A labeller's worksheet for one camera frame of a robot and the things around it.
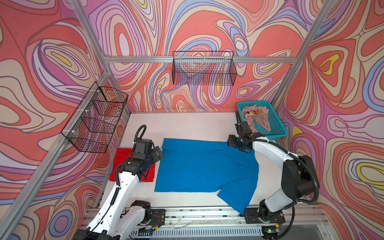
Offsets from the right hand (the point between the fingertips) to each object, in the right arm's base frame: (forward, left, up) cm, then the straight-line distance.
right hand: (233, 145), depth 92 cm
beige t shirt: (+30, -27, -4) cm, 40 cm away
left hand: (-9, +45, +8) cm, 47 cm away
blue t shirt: (-9, +24, -9) cm, 27 cm away
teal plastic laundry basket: (+12, -33, -2) cm, 36 cm away
